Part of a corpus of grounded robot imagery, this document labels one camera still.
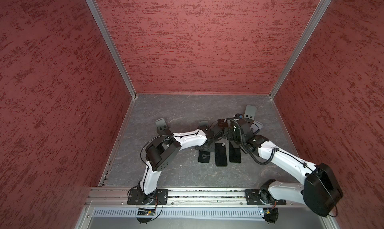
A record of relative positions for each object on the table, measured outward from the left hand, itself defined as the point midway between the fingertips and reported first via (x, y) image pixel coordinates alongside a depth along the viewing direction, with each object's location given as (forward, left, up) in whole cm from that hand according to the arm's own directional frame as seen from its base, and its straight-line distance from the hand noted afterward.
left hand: (205, 149), depth 91 cm
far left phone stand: (+12, +28, +6) cm, 31 cm away
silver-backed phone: (-2, -9, -2) cm, 10 cm away
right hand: (+6, -13, +11) cm, 18 cm away
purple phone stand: (+12, -31, +7) cm, 34 cm away
